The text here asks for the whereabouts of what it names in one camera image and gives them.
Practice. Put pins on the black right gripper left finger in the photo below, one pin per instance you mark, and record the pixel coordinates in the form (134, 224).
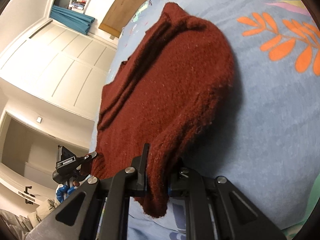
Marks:
(98, 209)

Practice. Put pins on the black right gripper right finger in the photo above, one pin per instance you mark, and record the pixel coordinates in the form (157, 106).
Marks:
(217, 209)

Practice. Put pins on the dark red knitted sweater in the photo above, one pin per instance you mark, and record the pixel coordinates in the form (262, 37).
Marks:
(165, 94)

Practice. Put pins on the blue gloved hand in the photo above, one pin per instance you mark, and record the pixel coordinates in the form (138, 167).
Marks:
(64, 191)

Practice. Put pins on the white panelled wardrobe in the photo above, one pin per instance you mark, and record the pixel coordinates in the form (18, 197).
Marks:
(52, 82)

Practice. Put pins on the blue patterned bed cover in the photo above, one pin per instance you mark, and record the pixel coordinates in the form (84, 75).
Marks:
(268, 143)

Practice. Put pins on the teal curtain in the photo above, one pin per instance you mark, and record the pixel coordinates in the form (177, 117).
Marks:
(73, 20)

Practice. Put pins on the wooden headboard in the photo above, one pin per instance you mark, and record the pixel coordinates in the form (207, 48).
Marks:
(119, 15)

